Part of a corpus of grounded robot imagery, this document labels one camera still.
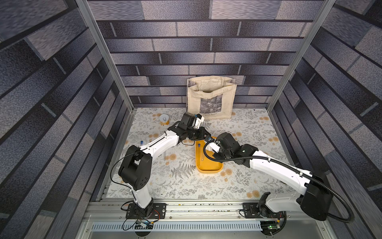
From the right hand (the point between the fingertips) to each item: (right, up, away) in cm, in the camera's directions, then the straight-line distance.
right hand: (213, 146), depth 82 cm
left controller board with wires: (-36, -39, -10) cm, 54 cm away
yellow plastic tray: (-6, -13, +8) cm, 16 cm away
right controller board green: (+25, -37, -12) cm, 46 cm away
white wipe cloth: (-4, +2, -12) cm, 13 cm away
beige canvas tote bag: (+1, +30, +13) cm, 33 cm away
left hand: (-1, +7, 0) cm, 7 cm away
